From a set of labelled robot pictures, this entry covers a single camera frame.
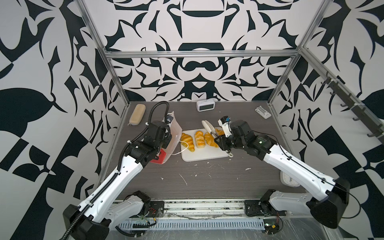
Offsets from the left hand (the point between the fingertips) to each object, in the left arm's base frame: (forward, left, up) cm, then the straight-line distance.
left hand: (162, 128), depth 74 cm
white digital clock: (+33, -25, -19) cm, 45 cm away
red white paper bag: (+1, -6, -4) cm, 7 cm away
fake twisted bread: (+6, -20, -22) cm, 30 cm away
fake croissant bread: (+4, -11, -21) cm, 24 cm away
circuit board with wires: (-39, -51, -25) cm, 69 cm away
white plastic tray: (-2, -24, -25) cm, 35 cm away
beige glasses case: (+28, +24, -23) cm, 44 cm away
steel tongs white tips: (0, -25, -4) cm, 25 cm away
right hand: (-5, -26, -3) cm, 27 cm away
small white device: (+31, -68, -25) cm, 78 cm away
